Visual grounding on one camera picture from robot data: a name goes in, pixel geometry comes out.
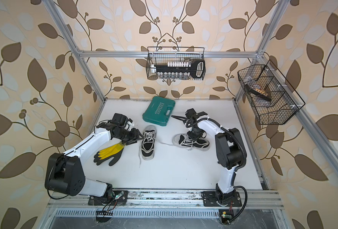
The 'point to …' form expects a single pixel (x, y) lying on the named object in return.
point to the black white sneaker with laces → (148, 144)
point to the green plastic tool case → (159, 110)
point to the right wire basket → (281, 107)
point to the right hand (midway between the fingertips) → (197, 136)
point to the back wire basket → (151, 59)
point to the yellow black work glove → (114, 151)
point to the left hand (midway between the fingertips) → (139, 137)
